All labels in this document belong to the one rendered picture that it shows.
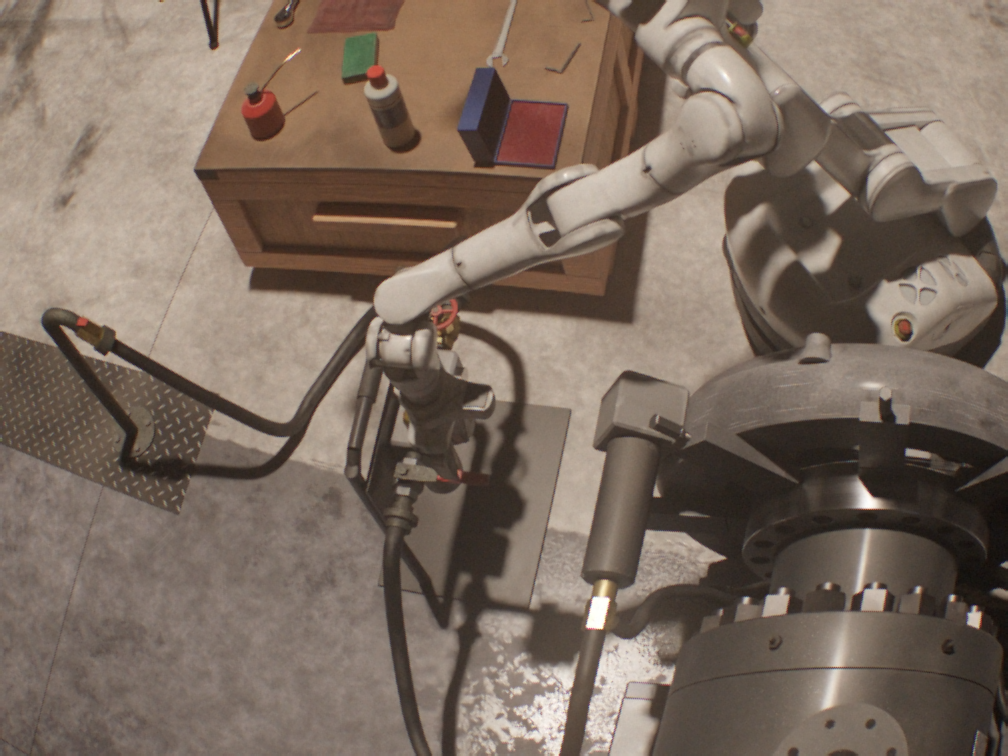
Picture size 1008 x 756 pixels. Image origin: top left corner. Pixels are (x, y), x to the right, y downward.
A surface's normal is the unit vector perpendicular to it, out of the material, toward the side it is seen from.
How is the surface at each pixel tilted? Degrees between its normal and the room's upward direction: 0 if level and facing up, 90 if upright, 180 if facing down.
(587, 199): 29
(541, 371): 0
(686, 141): 78
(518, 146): 0
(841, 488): 21
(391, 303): 40
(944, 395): 10
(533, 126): 0
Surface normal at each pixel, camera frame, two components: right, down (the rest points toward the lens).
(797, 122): 0.53, 0.72
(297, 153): -0.16, -0.44
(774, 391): -0.65, -0.44
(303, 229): -0.20, 0.89
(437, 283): -0.10, 0.19
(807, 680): -0.42, -0.45
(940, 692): 0.33, -0.33
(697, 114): -0.81, 0.18
